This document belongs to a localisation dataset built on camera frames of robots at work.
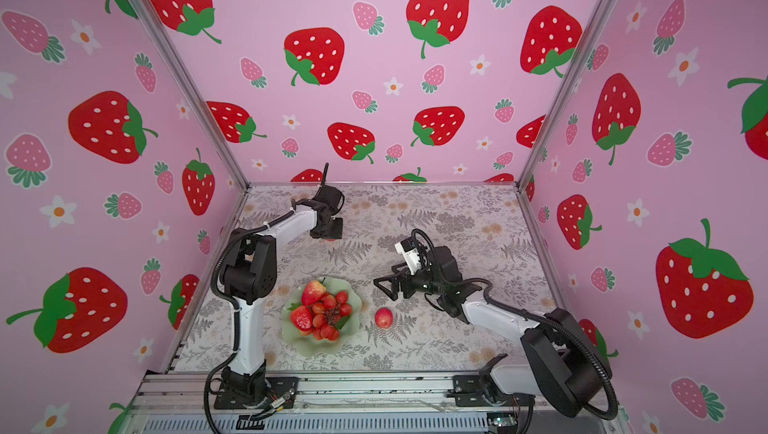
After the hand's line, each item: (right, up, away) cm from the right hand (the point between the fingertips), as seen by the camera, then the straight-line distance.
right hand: (383, 276), depth 80 cm
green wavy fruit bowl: (-21, -19, 0) cm, 28 cm away
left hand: (-18, +11, +23) cm, 31 cm away
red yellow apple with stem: (-20, -5, +3) cm, 21 cm away
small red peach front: (0, -12, +2) cm, 13 cm away
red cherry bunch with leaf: (-15, -12, +3) cm, 20 cm away
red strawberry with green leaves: (-22, -11, 0) cm, 25 cm away
